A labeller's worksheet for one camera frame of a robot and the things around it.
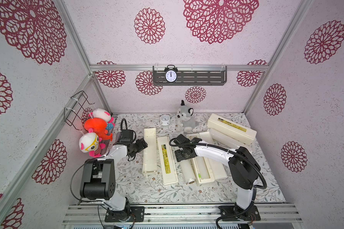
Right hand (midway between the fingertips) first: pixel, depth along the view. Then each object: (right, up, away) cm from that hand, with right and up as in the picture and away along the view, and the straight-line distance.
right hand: (180, 154), depth 91 cm
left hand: (-24, +4, +3) cm, 25 cm away
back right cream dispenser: (+34, +17, +11) cm, 40 cm away
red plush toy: (-50, +18, -4) cm, 53 cm away
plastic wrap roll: (+4, -9, -6) cm, 12 cm away
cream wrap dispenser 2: (+14, -8, -9) cm, 18 cm away
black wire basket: (-57, +27, -15) cm, 65 cm away
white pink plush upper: (-52, +27, +4) cm, 59 cm away
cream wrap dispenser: (-14, +3, +6) cm, 16 cm away
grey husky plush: (+5, +21, +9) cm, 23 cm away
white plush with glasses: (-51, +9, -11) cm, 53 cm away
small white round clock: (-11, +23, +22) cm, 33 cm away
